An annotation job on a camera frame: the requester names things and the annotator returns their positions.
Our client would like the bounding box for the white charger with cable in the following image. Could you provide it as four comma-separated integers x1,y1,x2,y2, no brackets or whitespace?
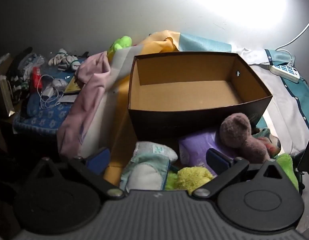
37,76,65,109

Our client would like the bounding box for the white paper card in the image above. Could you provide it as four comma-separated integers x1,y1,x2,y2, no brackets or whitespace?
57,95,77,104

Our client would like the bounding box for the purple plastic packet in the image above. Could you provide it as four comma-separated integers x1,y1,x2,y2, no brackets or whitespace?
179,130,237,176

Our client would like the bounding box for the blue patterned mat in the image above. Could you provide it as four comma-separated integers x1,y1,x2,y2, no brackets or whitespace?
13,65,77,135

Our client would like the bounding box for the yellow booklet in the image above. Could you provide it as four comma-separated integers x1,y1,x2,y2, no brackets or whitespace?
63,76,82,95

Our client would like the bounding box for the patchwork bed sheet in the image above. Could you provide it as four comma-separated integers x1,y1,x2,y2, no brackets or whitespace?
80,30,309,188

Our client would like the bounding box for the dark brown cardboard box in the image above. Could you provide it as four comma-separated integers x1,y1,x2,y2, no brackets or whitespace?
128,52,273,140

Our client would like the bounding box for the pink cloth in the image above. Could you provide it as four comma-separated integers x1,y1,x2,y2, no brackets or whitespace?
57,51,112,158

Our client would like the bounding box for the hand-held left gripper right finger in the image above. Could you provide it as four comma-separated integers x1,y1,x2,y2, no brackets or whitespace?
191,147,285,200

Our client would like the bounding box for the white power strip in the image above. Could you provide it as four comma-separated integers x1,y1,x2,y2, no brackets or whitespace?
269,64,300,83

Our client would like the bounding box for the white gloves pair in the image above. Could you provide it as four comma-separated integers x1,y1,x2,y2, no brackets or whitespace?
48,49,80,72

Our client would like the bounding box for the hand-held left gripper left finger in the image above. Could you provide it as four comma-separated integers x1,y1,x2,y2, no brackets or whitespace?
32,147,126,201

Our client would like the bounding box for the red packet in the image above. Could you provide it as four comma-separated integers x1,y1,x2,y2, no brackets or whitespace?
32,66,42,88

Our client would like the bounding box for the small white pouch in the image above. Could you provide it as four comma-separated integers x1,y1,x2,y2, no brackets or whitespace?
52,78,68,89

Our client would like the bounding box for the small bright green plush toy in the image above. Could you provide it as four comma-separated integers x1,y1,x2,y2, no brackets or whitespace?
107,35,133,58

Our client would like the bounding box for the white power cable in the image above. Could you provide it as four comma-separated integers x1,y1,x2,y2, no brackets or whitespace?
275,16,309,65

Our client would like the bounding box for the green knit cloth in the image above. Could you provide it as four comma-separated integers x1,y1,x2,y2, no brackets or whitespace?
165,171,178,190

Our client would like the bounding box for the multicoloured fleece cloth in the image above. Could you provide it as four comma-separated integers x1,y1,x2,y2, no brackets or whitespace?
253,127,282,159

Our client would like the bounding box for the mint and white cloth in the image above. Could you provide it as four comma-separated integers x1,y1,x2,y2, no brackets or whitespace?
119,152,171,192

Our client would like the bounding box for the pink plush toy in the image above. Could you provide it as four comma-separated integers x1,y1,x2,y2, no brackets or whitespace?
219,113,271,164

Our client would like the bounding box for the yellow fuzzy cloth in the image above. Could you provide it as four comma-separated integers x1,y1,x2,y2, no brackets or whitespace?
176,166,215,195

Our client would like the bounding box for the large green plush toy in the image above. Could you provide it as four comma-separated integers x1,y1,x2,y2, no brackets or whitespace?
273,153,299,194

